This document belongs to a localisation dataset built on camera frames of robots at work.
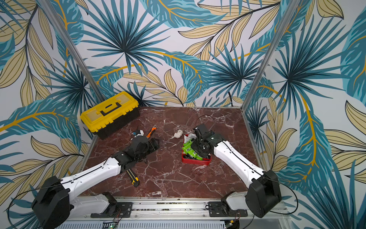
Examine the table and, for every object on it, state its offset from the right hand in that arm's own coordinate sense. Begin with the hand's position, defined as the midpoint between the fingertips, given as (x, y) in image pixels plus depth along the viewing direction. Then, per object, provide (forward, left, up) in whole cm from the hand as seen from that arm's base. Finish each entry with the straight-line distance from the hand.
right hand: (193, 147), depth 82 cm
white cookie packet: (+12, +2, -8) cm, 15 cm away
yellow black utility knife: (-13, +34, -12) cm, 38 cm away
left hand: (+3, +22, 0) cm, 22 cm away
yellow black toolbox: (+24, +52, +4) cm, 57 cm away
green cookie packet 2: (-5, -1, +1) cm, 6 cm away
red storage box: (-3, -8, -13) cm, 16 cm away
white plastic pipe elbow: (+17, +8, -11) cm, 22 cm away
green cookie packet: (+4, +3, -7) cm, 9 cm away
